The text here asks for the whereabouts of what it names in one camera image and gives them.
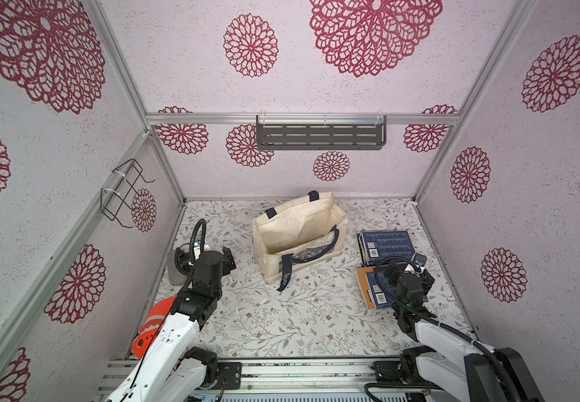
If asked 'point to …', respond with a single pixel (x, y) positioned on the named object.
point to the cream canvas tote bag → (308, 234)
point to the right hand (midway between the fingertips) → (409, 262)
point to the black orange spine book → (363, 281)
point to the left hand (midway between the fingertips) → (213, 254)
